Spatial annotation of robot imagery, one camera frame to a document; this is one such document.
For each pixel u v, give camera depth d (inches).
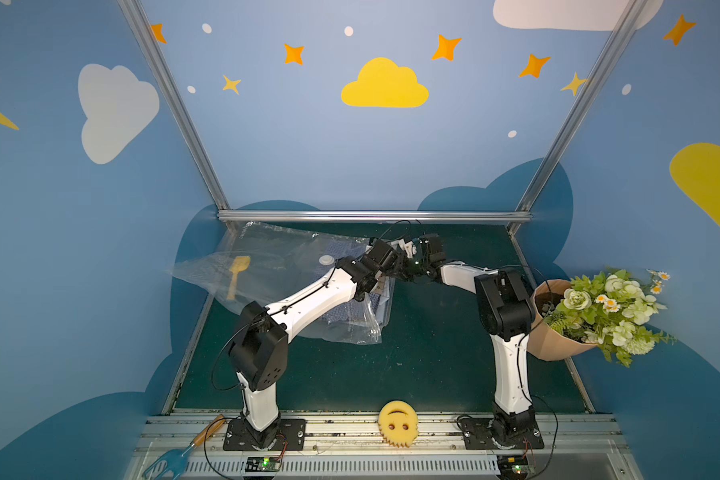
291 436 28.9
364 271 24.1
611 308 25.5
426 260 34.0
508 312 23.3
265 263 43.1
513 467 28.0
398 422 28.9
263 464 28.1
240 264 42.1
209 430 27.2
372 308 32.5
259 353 18.1
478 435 29.2
